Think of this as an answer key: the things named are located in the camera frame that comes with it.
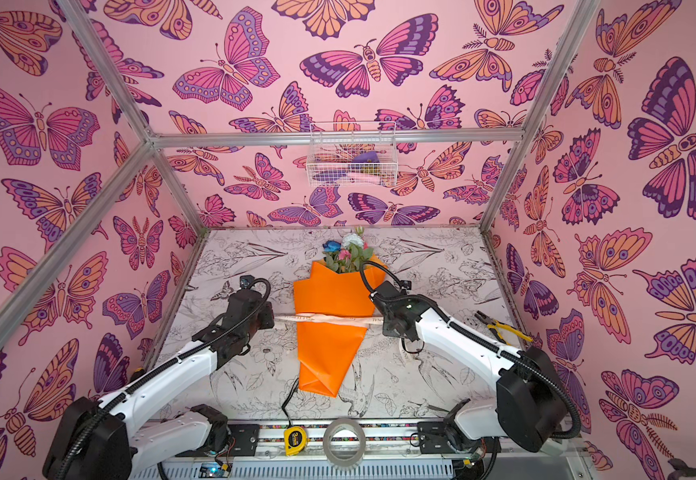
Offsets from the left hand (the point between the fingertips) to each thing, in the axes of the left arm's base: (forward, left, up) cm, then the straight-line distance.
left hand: (267, 301), depth 86 cm
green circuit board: (-39, +10, -14) cm, 42 cm away
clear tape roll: (-34, -19, -7) cm, 39 cm away
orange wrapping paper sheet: (-11, -17, -11) cm, 23 cm away
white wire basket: (+42, -24, +21) cm, 53 cm away
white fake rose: (+28, -24, -3) cm, 37 cm away
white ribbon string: (-3, -19, -5) cm, 20 cm away
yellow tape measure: (-32, -11, -10) cm, 36 cm away
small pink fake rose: (+25, -21, -8) cm, 33 cm away
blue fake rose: (+28, -16, -8) cm, 33 cm away
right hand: (-5, -37, -3) cm, 38 cm away
